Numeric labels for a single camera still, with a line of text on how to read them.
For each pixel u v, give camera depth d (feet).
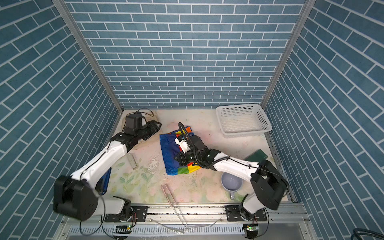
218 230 2.31
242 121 3.78
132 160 2.92
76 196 1.31
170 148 3.21
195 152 2.03
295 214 2.47
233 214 2.41
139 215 2.42
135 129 2.08
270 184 1.42
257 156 3.08
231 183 2.70
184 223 2.35
